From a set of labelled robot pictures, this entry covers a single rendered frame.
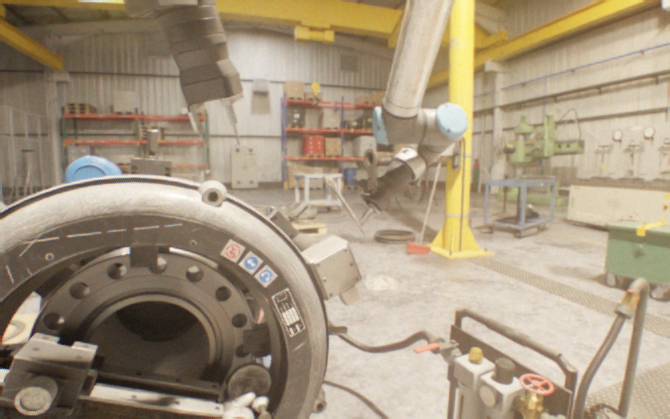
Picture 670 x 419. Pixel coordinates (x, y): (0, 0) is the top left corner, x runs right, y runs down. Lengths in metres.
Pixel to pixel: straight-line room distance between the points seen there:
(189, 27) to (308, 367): 0.64
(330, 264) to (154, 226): 0.35
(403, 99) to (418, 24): 0.16
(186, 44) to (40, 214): 0.36
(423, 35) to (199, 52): 0.42
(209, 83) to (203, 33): 0.06
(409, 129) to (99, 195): 0.65
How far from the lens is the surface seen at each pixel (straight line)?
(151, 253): 0.75
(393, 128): 0.82
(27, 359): 0.65
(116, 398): 0.72
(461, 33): 4.29
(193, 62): 0.49
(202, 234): 0.62
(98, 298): 0.80
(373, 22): 13.22
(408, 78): 0.75
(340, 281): 0.75
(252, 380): 0.80
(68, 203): 0.65
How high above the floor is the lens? 0.99
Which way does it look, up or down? 7 degrees down
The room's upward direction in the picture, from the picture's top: straight up
